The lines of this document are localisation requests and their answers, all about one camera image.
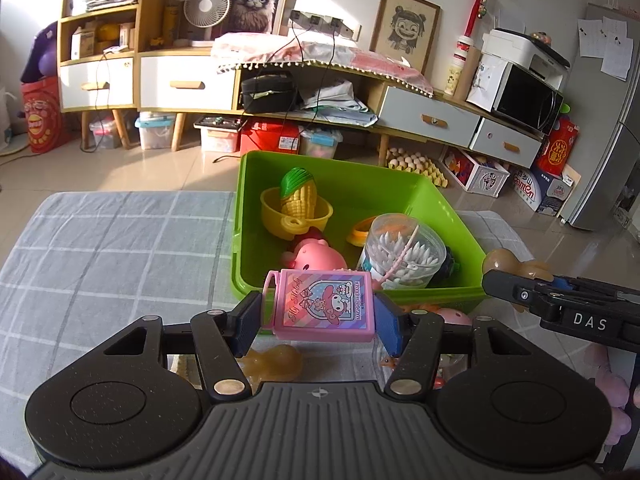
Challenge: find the blue and white carton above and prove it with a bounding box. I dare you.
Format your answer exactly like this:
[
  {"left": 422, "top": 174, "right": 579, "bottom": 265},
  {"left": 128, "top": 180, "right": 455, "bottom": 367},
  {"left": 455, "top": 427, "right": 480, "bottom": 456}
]
[{"left": 510, "top": 167, "right": 576, "bottom": 217}]

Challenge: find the pink capsule egg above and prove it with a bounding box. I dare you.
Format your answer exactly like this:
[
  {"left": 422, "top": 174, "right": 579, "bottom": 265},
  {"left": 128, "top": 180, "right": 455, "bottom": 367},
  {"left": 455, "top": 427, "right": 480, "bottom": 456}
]
[{"left": 432, "top": 308, "right": 473, "bottom": 328}]

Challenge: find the clear bin with blue lid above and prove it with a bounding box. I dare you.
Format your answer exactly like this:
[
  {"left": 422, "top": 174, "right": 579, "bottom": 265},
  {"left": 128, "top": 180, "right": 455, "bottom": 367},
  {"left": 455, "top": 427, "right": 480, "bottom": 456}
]
[{"left": 135, "top": 112, "right": 177, "bottom": 151}]

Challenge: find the grey checked tablecloth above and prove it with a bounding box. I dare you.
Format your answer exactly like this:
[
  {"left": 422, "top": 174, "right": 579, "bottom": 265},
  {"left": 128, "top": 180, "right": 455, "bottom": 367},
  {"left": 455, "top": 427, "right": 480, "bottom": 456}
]
[{"left": 0, "top": 191, "right": 538, "bottom": 466}]

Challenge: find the white desk fan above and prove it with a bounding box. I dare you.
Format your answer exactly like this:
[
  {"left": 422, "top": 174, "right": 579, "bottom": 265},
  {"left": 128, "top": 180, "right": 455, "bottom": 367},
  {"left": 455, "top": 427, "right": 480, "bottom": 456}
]
[{"left": 182, "top": 0, "right": 231, "bottom": 41}]

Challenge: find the pink rounded rubber toy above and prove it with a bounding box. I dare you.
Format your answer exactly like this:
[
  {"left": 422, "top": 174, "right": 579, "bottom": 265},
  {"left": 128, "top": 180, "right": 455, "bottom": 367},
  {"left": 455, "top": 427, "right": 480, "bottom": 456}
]
[{"left": 280, "top": 237, "right": 348, "bottom": 273}]

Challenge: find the amber translucent octopus toy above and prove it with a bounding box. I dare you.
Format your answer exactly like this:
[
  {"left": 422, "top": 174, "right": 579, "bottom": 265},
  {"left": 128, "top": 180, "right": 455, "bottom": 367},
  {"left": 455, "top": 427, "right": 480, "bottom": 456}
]
[
  {"left": 243, "top": 345, "right": 303, "bottom": 391},
  {"left": 482, "top": 249, "right": 553, "bottom": 281}
]

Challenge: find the clear bin with colourful contents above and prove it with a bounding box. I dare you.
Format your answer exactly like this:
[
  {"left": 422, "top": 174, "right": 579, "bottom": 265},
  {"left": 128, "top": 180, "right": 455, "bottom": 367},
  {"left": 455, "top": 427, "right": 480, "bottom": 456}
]
[{"left": 299, "top": 127, "right": 343, "bottom": 160}]

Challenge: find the pink plush toy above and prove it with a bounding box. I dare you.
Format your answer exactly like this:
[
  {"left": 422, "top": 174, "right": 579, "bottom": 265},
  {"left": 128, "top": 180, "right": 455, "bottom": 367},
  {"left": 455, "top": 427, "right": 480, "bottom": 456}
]
[{"left": 582, "top": 342, "right": 633, "bottom": 451}]

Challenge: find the green plastic storage box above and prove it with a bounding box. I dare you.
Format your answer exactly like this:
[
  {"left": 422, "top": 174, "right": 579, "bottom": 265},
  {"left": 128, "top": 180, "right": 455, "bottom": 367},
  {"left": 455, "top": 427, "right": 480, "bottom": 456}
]
[{"left": 231, "top": 150, "right": 493, "bottom": 313}]

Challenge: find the small clear storage bin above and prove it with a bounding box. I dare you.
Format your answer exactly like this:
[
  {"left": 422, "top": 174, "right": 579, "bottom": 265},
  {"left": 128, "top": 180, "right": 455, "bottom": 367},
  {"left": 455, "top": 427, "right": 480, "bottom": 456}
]
[{"left": 89, "top": 119, "right": 126, "bottom": 150}]

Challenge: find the red paper bag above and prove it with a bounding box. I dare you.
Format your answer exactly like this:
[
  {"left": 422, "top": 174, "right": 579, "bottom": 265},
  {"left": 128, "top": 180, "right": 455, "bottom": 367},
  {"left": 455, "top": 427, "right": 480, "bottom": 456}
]
[{"left": 20, "top": 76, "right": 63, "bottom": 155}]

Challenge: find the egg tray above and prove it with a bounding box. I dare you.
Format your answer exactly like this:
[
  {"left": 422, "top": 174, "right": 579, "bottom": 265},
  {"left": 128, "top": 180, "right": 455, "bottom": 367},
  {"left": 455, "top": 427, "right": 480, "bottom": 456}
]
[{"left": 386, "top": 146, "right": 448, "bottom": 188}]

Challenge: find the white storage bin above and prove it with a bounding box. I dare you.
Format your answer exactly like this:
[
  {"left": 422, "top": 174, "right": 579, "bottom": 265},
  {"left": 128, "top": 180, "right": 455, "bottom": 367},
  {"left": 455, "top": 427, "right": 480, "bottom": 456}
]
[{"left": 194, "top": 116, "right": 242, "bottom": 153}]

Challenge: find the small cardboard box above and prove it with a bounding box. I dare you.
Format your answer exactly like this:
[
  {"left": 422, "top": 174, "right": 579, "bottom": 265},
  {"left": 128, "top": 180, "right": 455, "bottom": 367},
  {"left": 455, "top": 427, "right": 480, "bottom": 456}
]
[{"left": 70, "top": 27, "right": 96, "bottom": 60}]

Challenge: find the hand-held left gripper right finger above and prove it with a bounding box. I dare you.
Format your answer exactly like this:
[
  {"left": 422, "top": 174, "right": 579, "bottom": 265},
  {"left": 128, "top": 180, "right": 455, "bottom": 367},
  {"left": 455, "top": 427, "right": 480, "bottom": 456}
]
[{"left": 374, "top": 292, "right": 536, "bottom": 403}]

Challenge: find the white printer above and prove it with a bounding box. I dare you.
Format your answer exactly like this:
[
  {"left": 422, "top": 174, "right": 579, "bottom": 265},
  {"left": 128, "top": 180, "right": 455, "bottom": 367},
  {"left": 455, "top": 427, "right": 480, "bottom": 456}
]
[{"left": 481, "top": 28, "right": 571, "bottom": 88}]

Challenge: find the wooden shelf cabinet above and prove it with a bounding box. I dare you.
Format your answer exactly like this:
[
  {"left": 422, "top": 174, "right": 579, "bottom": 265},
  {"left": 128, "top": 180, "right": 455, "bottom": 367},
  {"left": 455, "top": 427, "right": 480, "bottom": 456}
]
[{"left": 56, "top": 0, "right": 241, "bottom": 153}]

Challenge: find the white crate with toys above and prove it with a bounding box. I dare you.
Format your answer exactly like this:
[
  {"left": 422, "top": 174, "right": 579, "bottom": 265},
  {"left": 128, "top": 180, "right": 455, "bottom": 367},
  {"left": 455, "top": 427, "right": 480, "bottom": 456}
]
[{"left": 440, "top": 147, "right": 511, "bottom": 197}]

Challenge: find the purple plush object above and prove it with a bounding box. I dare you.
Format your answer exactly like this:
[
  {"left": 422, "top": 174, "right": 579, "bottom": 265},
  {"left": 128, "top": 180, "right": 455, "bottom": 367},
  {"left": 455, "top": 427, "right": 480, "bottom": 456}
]
[{"left": 20, "top": 20, "right": 60, "bottom": 83}]

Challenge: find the yellow toy corn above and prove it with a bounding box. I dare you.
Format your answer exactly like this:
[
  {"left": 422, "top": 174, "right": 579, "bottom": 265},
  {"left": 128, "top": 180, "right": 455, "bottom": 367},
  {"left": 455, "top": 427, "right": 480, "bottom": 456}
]
[{"left": 279, "top": 166, "right": 319, "bottom": 220}]

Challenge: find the pile of white papers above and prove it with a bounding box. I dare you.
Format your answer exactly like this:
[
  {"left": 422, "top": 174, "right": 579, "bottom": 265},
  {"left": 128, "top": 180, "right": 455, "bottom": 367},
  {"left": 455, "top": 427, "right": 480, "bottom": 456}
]
[{"left": 299, "top": 77, "right": 378, "bottom": 127}]

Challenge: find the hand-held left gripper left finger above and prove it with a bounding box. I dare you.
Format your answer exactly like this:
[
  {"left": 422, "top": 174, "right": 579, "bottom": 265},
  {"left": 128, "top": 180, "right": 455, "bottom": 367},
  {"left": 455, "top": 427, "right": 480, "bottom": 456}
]
[{"left": 102, "top": 292, "right": 264, "bottom": 403}]

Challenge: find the white paper sheet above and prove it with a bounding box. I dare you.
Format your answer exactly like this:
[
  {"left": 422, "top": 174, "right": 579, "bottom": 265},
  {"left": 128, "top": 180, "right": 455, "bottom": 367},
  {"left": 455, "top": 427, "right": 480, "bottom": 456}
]
[{"left": 467, "top": 55, "right": 506, "bottom": 111}]

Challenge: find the pink cartoon eraser box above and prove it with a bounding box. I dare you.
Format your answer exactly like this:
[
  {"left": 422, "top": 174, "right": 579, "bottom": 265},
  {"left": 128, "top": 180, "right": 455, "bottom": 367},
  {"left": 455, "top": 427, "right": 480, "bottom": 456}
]
[{"left": 263, "top": 267, "right": 377, "bottom": 343}]

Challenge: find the black microwave oven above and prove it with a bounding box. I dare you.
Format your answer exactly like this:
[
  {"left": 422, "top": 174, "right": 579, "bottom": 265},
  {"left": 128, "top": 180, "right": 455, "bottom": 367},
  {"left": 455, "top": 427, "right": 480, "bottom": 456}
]
[{"left": 490, "top": 60, "right": 565, "bottom": 136}]

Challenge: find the yellow plastic toy cup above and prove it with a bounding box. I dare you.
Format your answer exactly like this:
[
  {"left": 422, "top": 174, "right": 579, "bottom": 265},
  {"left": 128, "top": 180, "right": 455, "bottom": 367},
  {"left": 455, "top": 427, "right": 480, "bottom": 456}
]
[{"left": 260, "top": 186, "right": 334, "bottom": 241}]

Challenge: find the grey refrigerator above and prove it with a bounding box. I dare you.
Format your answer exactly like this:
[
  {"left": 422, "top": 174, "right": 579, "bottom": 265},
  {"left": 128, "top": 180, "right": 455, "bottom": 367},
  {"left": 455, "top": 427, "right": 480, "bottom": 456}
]
[{"left": 560, "top": 2, "right": 640, "bottom": 231}]

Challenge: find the framed cat picture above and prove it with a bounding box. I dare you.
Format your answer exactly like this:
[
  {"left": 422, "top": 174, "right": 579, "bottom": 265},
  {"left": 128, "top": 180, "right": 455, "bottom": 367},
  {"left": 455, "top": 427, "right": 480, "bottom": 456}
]
[{"left": 227, "top": 0, "right": 291, "bottom": 37}]

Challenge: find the red gift box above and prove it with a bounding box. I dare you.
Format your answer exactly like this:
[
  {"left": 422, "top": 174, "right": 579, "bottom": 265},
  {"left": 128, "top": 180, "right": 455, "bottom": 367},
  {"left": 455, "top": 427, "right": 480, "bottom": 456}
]
[{"left": 535, "top": 117, "right": 581, "bottom": 176}]

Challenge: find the pink fringed cloth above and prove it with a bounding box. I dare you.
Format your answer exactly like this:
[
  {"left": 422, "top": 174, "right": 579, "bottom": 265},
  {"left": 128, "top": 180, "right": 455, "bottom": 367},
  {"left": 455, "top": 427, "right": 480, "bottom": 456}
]
[{"left": 210, "top": 32, "right": 435, "bottom": 98}]

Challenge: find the clear cotton swab jar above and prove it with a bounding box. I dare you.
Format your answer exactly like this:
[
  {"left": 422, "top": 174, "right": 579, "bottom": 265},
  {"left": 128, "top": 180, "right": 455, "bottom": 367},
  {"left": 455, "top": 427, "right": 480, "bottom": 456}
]
[{"left": 357, "top": 213, "right": 447, "bottom": 291}]

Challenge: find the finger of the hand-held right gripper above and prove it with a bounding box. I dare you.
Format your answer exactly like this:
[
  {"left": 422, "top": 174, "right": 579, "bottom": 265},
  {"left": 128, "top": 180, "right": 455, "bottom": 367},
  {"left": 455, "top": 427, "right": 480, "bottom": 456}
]
[
  {"left": 481, "top": 270, "right": 556, "bottom": 313},
  {"left": 550, "top": 275, "right": 640, "bottom": 306}
]

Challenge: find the red flat box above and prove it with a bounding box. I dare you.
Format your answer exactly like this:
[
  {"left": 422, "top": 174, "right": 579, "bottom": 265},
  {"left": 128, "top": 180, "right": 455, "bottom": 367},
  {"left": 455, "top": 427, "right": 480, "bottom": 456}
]
[{"left": 240, "top": 120, "right": 301, "bottom": 156}]

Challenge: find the white power strip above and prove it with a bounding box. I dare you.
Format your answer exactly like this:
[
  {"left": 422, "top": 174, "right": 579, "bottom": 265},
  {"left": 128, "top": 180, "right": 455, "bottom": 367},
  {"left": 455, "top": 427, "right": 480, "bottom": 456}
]
[{"left": 287, "top": 10, "right": 361, "bottom": 41}]

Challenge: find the tall paper cup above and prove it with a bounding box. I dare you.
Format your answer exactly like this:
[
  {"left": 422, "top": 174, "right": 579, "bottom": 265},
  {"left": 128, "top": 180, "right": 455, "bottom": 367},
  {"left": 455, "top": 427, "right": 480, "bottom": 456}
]
[{"left": 444, "top": 35, "right": 473, "bottom": 97}]

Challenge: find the low wooden drawer cabinet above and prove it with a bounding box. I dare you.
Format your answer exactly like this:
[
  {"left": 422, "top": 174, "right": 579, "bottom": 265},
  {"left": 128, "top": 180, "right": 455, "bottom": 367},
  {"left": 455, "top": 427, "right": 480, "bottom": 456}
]
[{"left": 235, "top": 57, "right": 547, "bottom": 168}]

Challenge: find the framed cartoon drawing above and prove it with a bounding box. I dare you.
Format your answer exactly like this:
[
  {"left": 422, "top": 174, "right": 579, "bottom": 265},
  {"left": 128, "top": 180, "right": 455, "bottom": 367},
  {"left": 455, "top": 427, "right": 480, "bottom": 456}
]
[{"left": 370, "top": 0, "right": 442, "bottom": 76}]

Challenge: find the orange plastic lid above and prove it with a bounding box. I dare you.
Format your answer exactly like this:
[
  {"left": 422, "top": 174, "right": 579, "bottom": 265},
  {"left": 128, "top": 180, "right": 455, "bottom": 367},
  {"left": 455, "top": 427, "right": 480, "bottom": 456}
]
[{"left": 348, "top": 216, "right": 381, "bottom": 248}]

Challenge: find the black bag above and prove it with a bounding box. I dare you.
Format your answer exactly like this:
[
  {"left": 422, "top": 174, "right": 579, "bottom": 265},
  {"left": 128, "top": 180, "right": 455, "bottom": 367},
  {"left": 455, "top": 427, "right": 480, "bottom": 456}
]
[{"left": 241, "top": 71, "right": 300, "bottom": 114}]

